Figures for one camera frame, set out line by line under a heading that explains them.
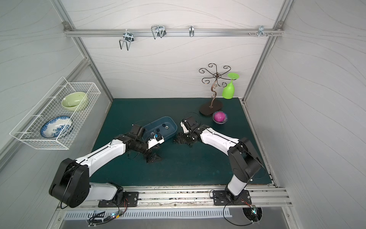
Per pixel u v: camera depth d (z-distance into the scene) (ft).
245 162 1.50
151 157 2.36
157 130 3.33
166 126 3.34
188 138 2.47
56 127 2.09
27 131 1.83
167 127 3.33
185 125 2.40
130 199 2.43
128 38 2.58
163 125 3.43
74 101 2.36
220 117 3.33
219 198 2.41
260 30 2.51
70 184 1.34
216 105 3.72
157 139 2.40
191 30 2.39
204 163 2.77
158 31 2.50
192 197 2.46
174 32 2.53
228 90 3.12
